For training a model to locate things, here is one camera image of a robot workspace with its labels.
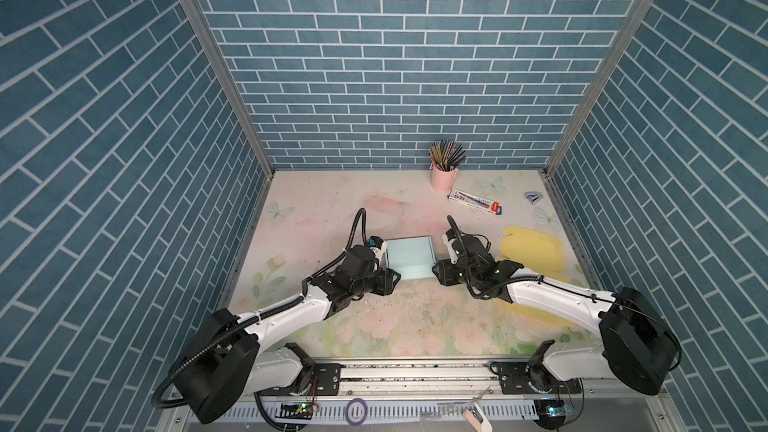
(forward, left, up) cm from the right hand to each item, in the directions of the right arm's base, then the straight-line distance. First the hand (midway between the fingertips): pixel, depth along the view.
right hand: (435, 264), depth 86 cm
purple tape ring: (-38, +16, -7) cm, 42 cm away
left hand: (-5, +11, 0) cm, 12 cm away
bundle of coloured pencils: (+44, -4, +4) cm, 44 cm away
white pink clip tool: (-34, -10, -6) cm, 36 cm away
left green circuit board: (-37, +33, -10) cm, 50 cm away
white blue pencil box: (+32, -15, -8) cm, 36 cm away
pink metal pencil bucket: (+34, -3, -1) cm, 35 cm away
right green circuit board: (-32, -29, -9) cm, 44 cm away
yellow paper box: (+11, -35, -10) cm, 38 cm away
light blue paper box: (+4, +7, -3) cm, 9 cm away
